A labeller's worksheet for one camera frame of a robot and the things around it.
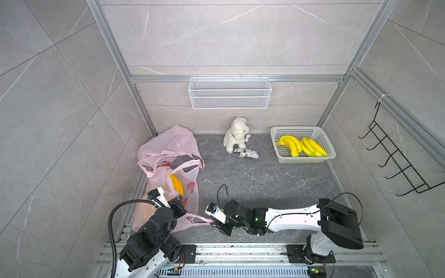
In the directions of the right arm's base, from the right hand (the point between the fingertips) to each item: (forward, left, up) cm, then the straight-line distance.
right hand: (213, 221), depth 75 cm
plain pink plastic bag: (+43, +28, 0) cm, 51 cm away
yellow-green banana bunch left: (+46, -47, 0) cm, 66 cm away
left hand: (+8, +12, +12) cm, 18 cm away
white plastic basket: (+38, -41, -2) cm, 56 cm away
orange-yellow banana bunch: (+20, +20, -2) cm, 28 cm away
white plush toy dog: (+46, -12, +8) cm, 48 cm away
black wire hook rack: (+4, -73, +25) cm, 77 cm away
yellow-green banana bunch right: (+41, -58, 0) cm, 71 cm away
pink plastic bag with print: (+25, +14, 0) cm, 28 cm away
